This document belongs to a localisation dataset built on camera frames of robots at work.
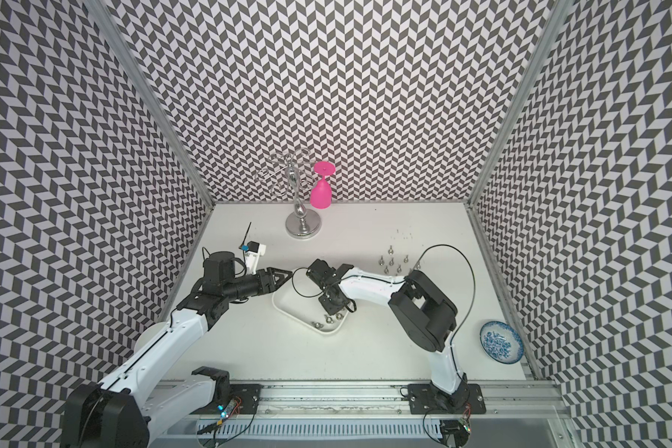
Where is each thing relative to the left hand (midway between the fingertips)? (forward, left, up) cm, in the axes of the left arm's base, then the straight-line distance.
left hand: (288, 279), depth 79 cm
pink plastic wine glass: (+33, -8, +2) cm, 34 cm away
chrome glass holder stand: (+33, +2, -15) cm, 36 cm away
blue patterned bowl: (-13, -63, -16) cm, 66 cm away
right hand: (-1, -14, -16) cm, 21 cm away
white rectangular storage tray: (-5, -4, -1) cm, 6 cm away
